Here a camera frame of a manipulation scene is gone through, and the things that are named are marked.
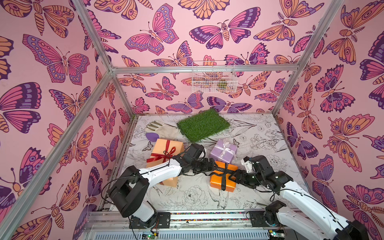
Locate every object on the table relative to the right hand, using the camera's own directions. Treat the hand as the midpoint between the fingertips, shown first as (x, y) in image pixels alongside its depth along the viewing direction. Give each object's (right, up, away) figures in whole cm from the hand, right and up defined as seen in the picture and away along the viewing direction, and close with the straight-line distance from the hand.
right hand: (233, 178), depth 79 cm
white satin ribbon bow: (-2, +14, +12) cm, 19 cm away
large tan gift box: (-39, +14, +5) cm, 41 cm away
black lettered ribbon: (-5, +1, +1) cm, 5 cm away
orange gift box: (-9, -1, +1) cm, 9 cm away
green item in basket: (-3, +54, +14) cm, 56 cm away
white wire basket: (-8, +59, +16) cm, 62 cm away
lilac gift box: (-7, +12, +13) cm, 19 cm away
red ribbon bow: (-37, +11, +2) cm, 38 cm away
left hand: (-10, +5, +3) cm, 11 cm away
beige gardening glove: (-43, +25, +31) cm, 58 cm away
